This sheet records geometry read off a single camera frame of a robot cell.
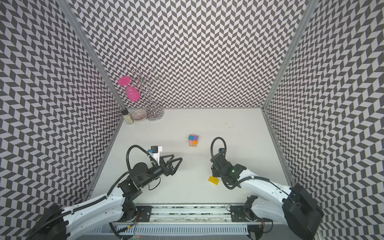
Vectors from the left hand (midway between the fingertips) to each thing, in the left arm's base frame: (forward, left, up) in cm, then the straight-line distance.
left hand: (178, 158), depth 74 cm
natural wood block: (+17, -4, -16) cm, 24 cm away
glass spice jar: (+36, +41, -9) cm, 55 cm away
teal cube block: (+20, -5, -11) cm, 24 cm away
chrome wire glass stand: (+46, +25, -16) cm, 55 cm away
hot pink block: (+19, -4, -14) cm, 24 cm away
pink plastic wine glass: (+52, +39, 0) cm, 65 cm away
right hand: (-1, -21, -14) cm, 25 cm away
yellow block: (-6, -18, -15) cm, 24 cm away
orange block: (+18, -7, -14) cm, 24 cm away
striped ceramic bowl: (+42, +36, -14) cm, 57 cm away
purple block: (+20, -8, -12) cm, 25 cm away
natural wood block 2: (+16, -7, -15) cm, 24 cm away
